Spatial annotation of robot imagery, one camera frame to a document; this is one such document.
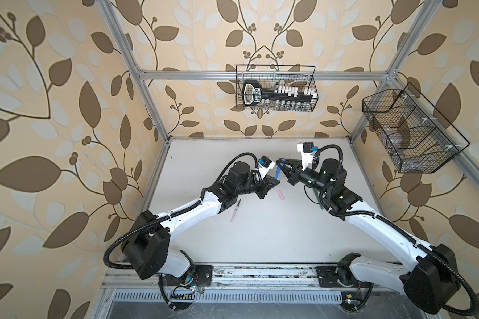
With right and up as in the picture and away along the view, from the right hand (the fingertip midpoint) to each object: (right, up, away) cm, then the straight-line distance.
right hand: (278, 165), depth 71 cm
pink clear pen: (-18, -26, +18) cm, 36 cm away
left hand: (+1, -4, +3) cm, 6 cm away
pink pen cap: (+5, -16, +25) cm, 30 cm away
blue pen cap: (0, -2, +1) cm, 3 cm away
